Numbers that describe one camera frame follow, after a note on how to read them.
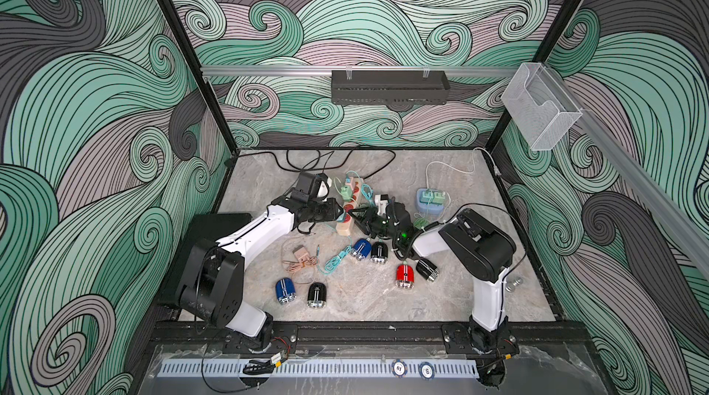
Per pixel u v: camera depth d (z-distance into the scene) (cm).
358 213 88
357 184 98
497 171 116
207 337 74
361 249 88
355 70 92
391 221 73
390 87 98
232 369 70
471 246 51
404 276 81
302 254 87
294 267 85
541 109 78
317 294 78
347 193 90
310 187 69
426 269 83
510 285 81
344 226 86
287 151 121
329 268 86
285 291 79
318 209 74
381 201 89
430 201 99
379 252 87
